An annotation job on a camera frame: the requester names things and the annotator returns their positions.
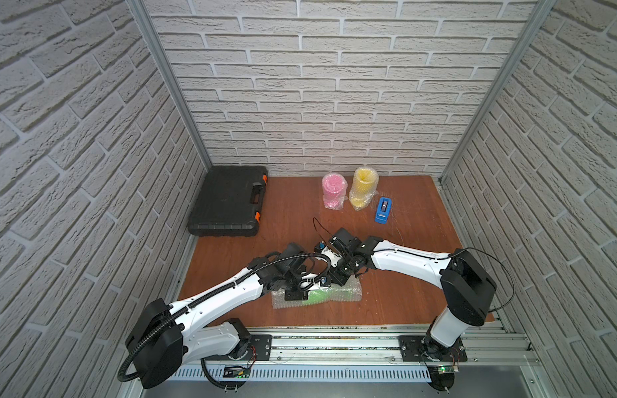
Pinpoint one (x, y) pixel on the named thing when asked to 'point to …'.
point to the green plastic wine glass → (318, 296)
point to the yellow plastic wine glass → (364, 187)
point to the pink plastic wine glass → (334, 189)
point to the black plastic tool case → (230, 201)
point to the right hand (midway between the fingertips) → (333, 276)
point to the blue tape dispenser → (383, 211)
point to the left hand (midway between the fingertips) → (311, 282)
